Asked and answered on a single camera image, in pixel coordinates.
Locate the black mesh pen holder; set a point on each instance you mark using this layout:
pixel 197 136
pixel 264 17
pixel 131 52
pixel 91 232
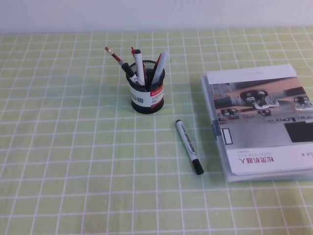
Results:
pixel 147 100

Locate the white marker in holder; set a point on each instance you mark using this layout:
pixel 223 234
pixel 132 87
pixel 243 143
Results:
pixel 139 66

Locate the black capped marker in holder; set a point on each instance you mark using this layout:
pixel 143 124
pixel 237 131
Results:
pixel 130 73

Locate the grey pen in holder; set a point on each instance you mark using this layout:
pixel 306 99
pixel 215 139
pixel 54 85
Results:
pixel 160 66

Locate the red gel pen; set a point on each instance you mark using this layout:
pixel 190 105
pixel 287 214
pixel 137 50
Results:
pixel 116 57

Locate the red pen behind marker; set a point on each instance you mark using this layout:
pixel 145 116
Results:
pixel 133 51

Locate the white marker with black cap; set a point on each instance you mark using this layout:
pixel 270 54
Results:
pixel 189 147

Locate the top brochure with robot photo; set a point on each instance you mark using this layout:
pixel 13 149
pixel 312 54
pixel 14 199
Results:
pixel 264 117

